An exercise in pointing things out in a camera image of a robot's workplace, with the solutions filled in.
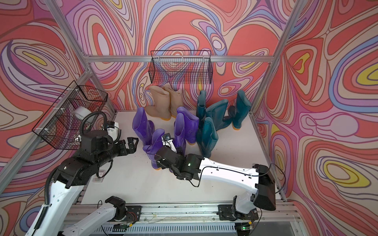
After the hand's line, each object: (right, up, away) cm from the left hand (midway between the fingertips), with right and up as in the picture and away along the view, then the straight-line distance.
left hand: (132, 139), depth 66 cm
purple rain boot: (+9, +2, +9) cm, 13 cm away
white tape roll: (-31, +14, +10) cm, 35 cm away
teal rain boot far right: (+59, +17, +23) cm, 65 cm away
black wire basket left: (-37, +5, +5) cm, 37 cm away
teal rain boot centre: (+42, +14, +21) cm, 49 cm away
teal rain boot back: (+33, +16, +23) cm, 43 cm away
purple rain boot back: (+27, +6, +16) cm, 32 cm away
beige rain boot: (+17, +24, +32) cm, 44 cm away
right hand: (+14, -9, +5) cm, 18 cm away
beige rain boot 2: (+7, +23, +33) cm, 41 cm away
